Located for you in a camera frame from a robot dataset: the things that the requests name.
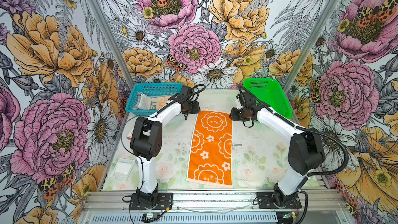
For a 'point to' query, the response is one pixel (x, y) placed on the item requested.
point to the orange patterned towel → (210, 159)
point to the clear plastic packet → (123, 169)
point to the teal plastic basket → (152, 89)
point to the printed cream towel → (145, 102)
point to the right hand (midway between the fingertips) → (232, 120)
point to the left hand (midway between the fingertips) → (196, 112)
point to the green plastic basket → (269, 90)
